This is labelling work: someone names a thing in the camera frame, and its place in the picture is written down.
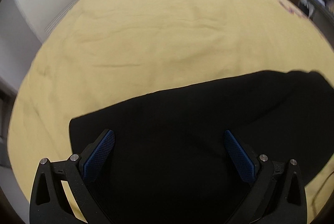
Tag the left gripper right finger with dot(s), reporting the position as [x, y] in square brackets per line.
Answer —
[275, 190]

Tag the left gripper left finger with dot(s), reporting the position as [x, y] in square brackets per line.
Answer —
[48, 201]

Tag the black pants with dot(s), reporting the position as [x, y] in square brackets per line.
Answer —
[170, 162]

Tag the long study desk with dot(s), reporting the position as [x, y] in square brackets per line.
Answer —
[321, 16]

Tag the yellow dinosaur bed cover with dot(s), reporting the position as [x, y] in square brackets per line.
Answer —
[104, 52]

